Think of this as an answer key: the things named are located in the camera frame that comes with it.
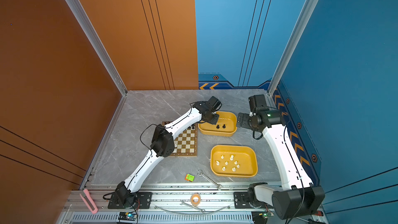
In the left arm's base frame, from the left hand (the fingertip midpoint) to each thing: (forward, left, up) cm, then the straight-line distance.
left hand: (215, 118), depth 99 cm
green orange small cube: (-36, +14, -2) cm, 38 cm away
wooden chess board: (-16, +18, -3) cm, 24 cm away
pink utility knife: (-46, +61, -4) cm, 77 cm away
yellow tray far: (-4, -7, -3) cm, 9 cm away
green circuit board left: (-51, +41, -6) cm, 66 cm away
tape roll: (-44, +9, -4) cm, 45 cm away
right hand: (-15, -14, +18) cm, 27 cm away
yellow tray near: (-26, -8, -3) cm, 28 cm away
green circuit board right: (-51, -20, -6) cm, 55 cm away
